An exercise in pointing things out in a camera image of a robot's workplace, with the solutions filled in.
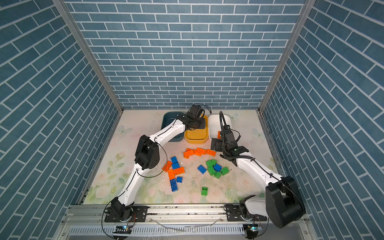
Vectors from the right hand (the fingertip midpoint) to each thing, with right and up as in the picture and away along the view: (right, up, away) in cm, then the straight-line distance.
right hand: (218, 139), depth 88 cm
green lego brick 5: (-8, -27, -8) cm, 29 cm away
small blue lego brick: (-22, -22, -5) cm, 32 cm away
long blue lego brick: (-25, -25, -5) cm, 36 cm away
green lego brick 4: (+4, -18, -1) cm, 19 cm away
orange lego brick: (-3, -9, +8) cm, 13 cm away
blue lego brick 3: (-10, -17, -1) cm, 20 cm away
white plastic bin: (-1, +9, +14) cm, 16 cm away
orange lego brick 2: (-10, -8, +8) cm, 15 cm away
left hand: (-7, +10, +11) cm, 16 cm away
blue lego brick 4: (0, -16, -1) cm, 16 cm away
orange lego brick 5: (-31, -17, +1) cm, 35 cm away
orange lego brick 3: (-18, -9, +6) cm, 21 cm away
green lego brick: (-4, -14, +1) cm, 15 cm away
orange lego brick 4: (+3, +1, +14) cm, 15 cm away
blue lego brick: (-26, -13, +3) cm, 30 cm away
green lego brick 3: (0, -21, -1) cm, 21 cm away
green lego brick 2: (-4, -18, -1) cm, 18 cm away
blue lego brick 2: (-26, -17, +1) cm, 31 cm away
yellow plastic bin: (-12, +1, +14) cm, 19 cm away
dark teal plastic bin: (-36, +14, +25) cm, 46 cm away
